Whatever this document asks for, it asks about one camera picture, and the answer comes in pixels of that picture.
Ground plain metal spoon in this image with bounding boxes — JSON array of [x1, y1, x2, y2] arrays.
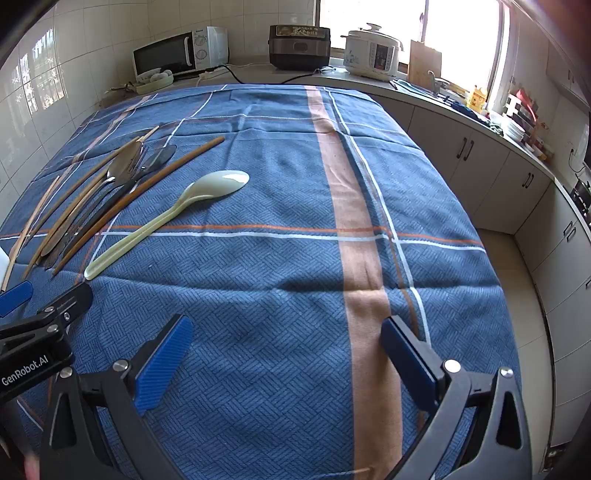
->
[[46, 140, 144, 268]]

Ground wooden chopstick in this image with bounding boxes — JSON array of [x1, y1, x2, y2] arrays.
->
[[1, 175, 62, 292], [32, 136, 141, 243], [52, 136, 226, 278], [21, 124, 160, 280]]

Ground dark-handled metal spoon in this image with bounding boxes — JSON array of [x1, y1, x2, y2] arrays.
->
[[58, 144, 178, 268]]

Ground bright window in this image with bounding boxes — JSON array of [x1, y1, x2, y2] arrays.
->
[[318, 0, 513, 88]]

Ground white pressure cooker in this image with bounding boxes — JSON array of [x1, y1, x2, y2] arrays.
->
[[342, 23, 404, 81]]

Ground cream plastic spoon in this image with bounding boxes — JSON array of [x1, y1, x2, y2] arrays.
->
[[84, 170, 250, 281]]

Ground yellow bottle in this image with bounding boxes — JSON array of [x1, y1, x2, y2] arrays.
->
[[467, 85, 489, 112]]

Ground black power cable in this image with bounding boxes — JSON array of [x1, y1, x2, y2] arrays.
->
[[198, 64, 338, 88]]

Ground white microwave oven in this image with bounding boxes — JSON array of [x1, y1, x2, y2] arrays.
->
[[132, 26, 230, 79]]

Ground blue plaid tablecloth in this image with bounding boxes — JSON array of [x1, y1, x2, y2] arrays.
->
[[0, 83, 525, 480]]

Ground white bowl on tray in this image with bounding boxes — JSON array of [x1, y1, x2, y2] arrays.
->
[[135, 69, 175, 94]]

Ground metal faucet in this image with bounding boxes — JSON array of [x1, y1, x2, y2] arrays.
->
[[427, 70, 451, 95]]

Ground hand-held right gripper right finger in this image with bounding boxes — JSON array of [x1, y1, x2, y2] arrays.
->
[[379, 316, 548, 480]]

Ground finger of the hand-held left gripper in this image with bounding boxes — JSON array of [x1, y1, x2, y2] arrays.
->
[[0, 282, 34, 318], [28, 281, 94, 334]]

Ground dish rack with red items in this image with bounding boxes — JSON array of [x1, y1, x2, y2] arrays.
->
[[502, 88, 555, 160]]

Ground ornate metal fork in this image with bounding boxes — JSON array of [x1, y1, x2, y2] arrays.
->
[[39, 145, 151, 258]]

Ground dark rice cooker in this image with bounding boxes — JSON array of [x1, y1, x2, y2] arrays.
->
[[269, 24, 331, 71]]

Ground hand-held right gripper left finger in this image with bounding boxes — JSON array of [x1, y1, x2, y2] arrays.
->
[[41, 315, 194, 480]]

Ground white kitchen cabinets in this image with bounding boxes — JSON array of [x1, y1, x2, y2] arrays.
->
[[383, 95, 591, 448]]

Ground gas stove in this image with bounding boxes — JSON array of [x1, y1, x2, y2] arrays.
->
[[571, 178, 591, 210]]

